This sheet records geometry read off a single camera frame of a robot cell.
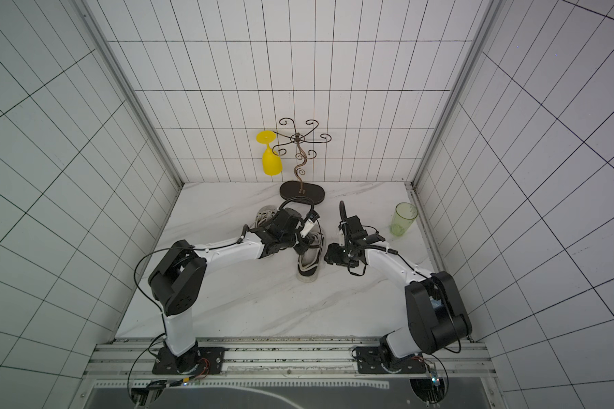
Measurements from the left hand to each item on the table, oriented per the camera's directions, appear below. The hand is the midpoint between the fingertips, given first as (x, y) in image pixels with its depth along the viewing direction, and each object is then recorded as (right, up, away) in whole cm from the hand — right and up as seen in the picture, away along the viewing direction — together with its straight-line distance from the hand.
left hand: (309, 241), depth 90 cm
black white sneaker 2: (0, -7, -5) cm, 9 cm away
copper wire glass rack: (-6, +21, +24) cm, 32 cm away
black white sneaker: (-17, +9, +7) cm, 21 cm away
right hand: (+8, -4, -1) cm, 9 cm away
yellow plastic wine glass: (-15, +30, +6) cm, 34 cm away
